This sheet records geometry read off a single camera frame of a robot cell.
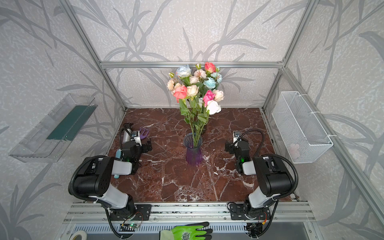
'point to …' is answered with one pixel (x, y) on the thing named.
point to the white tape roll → (82, 233)
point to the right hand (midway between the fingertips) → (235, 138)
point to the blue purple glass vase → (193, 155)
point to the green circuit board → (127, 227)
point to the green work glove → (187, 232)
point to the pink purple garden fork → (142, 130)
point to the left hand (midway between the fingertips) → (142, 138)
